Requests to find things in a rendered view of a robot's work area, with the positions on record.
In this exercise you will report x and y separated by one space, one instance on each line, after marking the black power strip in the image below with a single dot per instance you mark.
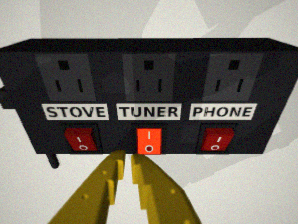
150 96

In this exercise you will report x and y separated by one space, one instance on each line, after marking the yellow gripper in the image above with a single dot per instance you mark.
163 199

